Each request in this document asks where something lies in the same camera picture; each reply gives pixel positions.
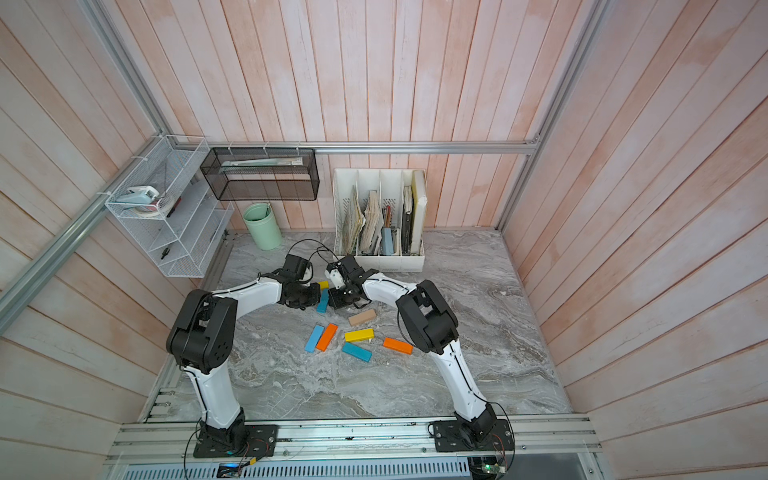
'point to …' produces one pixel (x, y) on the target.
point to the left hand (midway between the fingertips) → (320, 301)
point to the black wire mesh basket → (263, 173)
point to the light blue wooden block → (314, 338)
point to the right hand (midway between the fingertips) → (331, 301)
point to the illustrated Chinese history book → (354, 223)
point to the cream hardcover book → (420, 199)
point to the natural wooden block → (362, 317)
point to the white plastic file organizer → (379, 217)
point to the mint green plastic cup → (263, 225)
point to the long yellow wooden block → (359, 335)
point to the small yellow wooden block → (324, 284)
